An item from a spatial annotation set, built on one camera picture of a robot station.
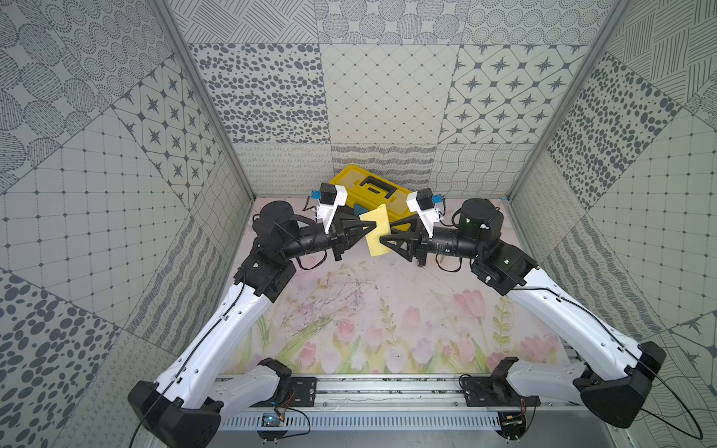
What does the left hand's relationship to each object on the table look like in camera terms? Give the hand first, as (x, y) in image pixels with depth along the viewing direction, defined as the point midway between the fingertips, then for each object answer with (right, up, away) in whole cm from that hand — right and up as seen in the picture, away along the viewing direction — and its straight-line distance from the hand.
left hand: (372, 217), depth 56 cm
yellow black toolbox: (-1, +10, +44) cm, 45 cm away
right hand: (+3, -4, +4) cm, 6 cm away
